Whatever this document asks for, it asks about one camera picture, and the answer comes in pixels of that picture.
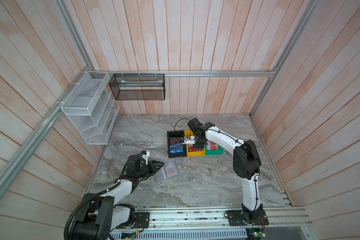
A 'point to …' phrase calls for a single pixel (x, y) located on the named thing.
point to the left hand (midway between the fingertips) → (163, 167)
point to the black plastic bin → (176, 147)
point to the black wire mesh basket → (138, 86)
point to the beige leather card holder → (168, 170)
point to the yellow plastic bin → (191, 150)
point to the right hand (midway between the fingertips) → (197, 141)
